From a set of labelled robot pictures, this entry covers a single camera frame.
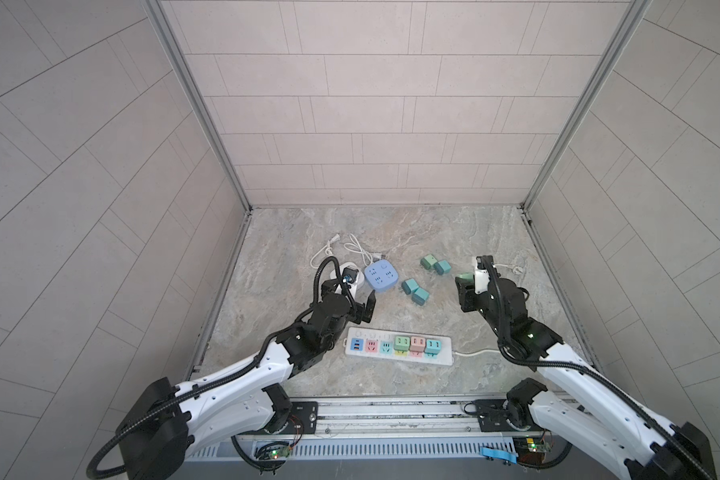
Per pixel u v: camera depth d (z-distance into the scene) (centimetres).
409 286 93
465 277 76
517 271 96
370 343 81
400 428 71
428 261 99
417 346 77
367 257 99
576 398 49
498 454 65
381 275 94
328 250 101
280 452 64
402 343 77
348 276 64
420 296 91
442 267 97
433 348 77
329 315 55
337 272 61
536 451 68
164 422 39
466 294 68
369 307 69
